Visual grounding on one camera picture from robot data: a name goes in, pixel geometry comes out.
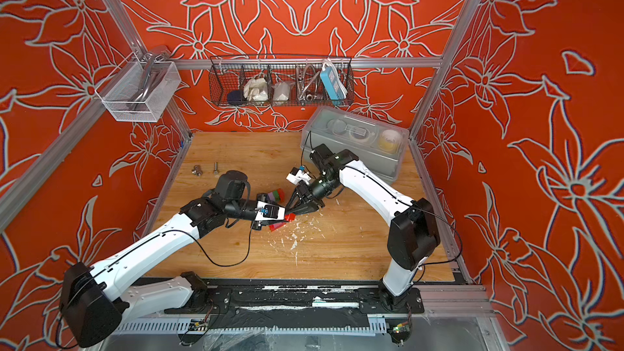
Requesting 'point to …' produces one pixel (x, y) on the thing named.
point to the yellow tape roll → (389, 140)
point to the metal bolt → (216, 171)
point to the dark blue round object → (236, 97)
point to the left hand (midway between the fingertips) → (287, 208)
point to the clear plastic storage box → (379, 146)
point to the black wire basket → (276, 80)
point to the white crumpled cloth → (255, 89)
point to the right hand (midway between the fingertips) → (285, 212)
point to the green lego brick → (276, 195)
